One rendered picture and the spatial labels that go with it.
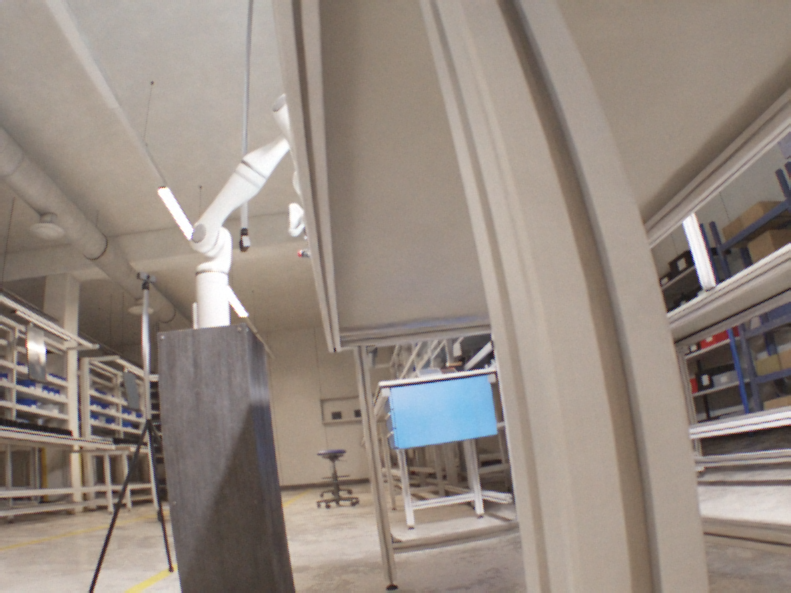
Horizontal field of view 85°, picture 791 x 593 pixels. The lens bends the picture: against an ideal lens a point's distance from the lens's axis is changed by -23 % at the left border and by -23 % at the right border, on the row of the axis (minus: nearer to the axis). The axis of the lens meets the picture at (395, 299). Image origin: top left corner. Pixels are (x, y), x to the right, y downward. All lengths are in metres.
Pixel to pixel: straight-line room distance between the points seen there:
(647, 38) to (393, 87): 0.38
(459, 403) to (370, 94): 2.45
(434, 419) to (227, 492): 1.91
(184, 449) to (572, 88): 1.22
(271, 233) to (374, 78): 6.52
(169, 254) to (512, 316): 7.33
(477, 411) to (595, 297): 2.92
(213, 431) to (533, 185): 1.18
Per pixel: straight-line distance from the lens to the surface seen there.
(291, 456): 12.72
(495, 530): 2.03
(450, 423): 3.04
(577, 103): 0.19
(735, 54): 0.93
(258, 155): 1.51
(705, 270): 2.34
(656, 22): 0.79
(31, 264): 8.51
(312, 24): 0.58
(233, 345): 1.31
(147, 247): 7.63
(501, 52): 0.19
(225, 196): 1.50
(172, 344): 1.36
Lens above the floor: 0.50
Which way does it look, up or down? 17 degrees up
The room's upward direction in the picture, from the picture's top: 8 degrees counter-clockwise
